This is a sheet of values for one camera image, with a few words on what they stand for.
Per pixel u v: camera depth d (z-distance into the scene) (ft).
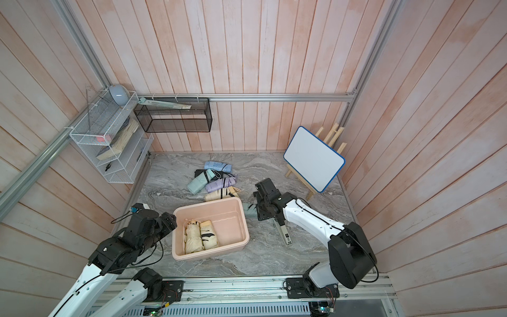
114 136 2.49
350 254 1.39
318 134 2.93
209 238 2.74
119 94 2.70
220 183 3.32
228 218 3.04
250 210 3.03
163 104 2.98
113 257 1.51
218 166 3.63
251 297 2.40
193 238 2.69
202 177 3.32
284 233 2.78
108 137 2.35
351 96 3.07
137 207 2.09
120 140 2.62
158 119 3.49
